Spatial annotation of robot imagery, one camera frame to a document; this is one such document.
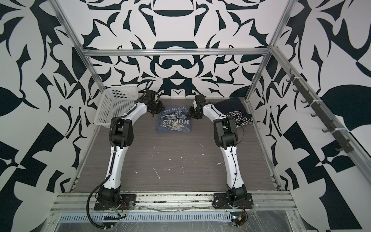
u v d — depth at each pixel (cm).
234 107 113
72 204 77
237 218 71
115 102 117
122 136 65
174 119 102
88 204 69
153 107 93
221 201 74
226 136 64
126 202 74
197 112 95
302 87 65
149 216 71
